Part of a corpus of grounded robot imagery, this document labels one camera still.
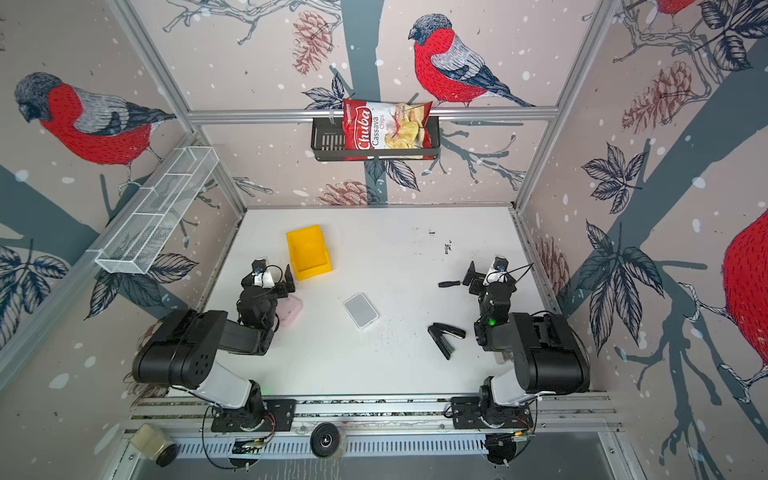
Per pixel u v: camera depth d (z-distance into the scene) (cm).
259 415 70
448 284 98
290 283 85
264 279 78
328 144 95
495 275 78
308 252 104
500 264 77
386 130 88
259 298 70
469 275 84
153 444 68
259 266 77
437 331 87
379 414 75
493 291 71
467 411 74
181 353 45
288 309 89
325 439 61
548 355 46
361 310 91
